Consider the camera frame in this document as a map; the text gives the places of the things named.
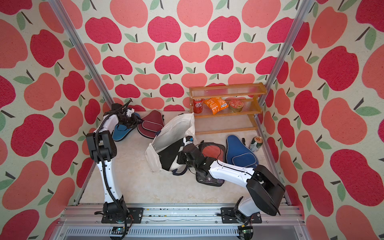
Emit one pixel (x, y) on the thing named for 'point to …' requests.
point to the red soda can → (197, 104)
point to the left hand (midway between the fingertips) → (144, 122)
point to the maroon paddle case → (152, 123)
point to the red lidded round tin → (235, 105)
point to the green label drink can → (256, 143)
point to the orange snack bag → (216, 104)
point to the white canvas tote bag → (175, 133)
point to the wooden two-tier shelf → (227, 109)
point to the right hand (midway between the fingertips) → (177, 156)
